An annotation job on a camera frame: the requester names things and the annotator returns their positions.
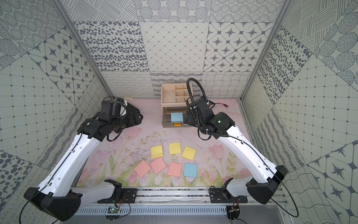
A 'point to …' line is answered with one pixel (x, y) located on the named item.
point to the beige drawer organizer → (175, 94)
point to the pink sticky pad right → (175, 169)
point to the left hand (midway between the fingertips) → (140, 118)
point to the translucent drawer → (166, 121)
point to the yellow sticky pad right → (189, 153)
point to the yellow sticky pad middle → (175, 148)
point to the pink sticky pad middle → (158, 165)
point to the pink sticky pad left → (142, 168)
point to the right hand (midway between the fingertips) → (192, 119)
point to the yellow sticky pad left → (156, 151)
